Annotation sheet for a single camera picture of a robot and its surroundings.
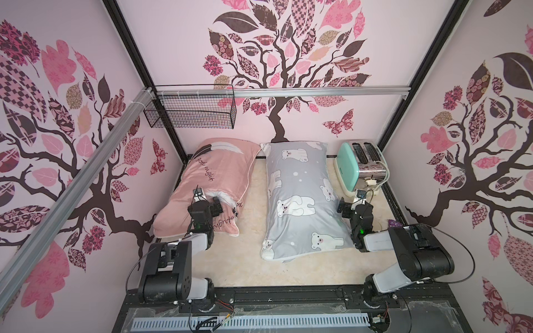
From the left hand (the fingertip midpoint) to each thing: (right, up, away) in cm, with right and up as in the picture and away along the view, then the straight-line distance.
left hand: (207, 202), depth 92 cm
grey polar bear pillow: (+42, -4, -11) cm, 43 cm away
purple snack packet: (+85, -10, 0) cm, 86 cm away
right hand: (+67, +2, 0) cm, 67 cm away
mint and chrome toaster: (+69, +20, +3) cm, 72 cm away
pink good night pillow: (+6, +16, +4) cm, 17 cm away
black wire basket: (-6, +45, +3) cm, 45 cm away
